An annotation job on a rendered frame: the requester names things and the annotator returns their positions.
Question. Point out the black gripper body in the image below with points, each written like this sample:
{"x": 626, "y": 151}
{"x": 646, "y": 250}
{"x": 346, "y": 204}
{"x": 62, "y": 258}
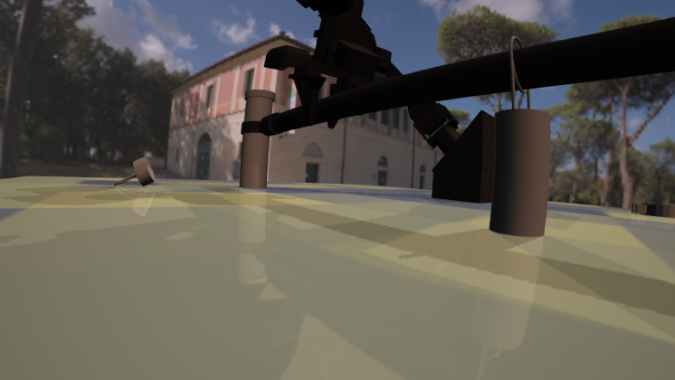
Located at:
{"x": 282, "y": 57}

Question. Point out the grey post with cap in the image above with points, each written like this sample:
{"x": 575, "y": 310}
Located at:
{"x": 256, "y": 146}

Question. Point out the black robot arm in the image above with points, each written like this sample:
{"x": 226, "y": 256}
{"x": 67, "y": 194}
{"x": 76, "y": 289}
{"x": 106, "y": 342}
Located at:
{"x": 365, "y": 58}

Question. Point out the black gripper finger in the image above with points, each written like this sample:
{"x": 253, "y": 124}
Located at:
{"x": 334, "y": 89}
{"x": 308, "y": 87}

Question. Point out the black round pipe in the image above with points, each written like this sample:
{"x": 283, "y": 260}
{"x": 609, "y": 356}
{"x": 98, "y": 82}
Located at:
{"x": 635, "y": 50}

